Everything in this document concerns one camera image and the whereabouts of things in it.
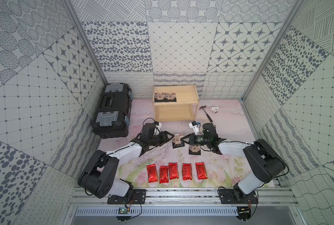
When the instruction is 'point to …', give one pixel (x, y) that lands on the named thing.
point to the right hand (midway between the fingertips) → (181, 141)
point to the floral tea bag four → (194, 150)
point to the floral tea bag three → (177, 142)
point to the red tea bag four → (186, 171)
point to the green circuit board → (123, 210)
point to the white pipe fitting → (215, 109)
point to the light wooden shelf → (176, 102)
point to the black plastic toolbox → (111, 120)
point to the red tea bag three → (173, 172)
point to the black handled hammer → (208, 116)
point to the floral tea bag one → (159, 97)
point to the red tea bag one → (152, 173)
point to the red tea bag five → (201, 172)
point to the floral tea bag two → (171, 97)
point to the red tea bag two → (163, 174)
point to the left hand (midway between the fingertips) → (172, 135)
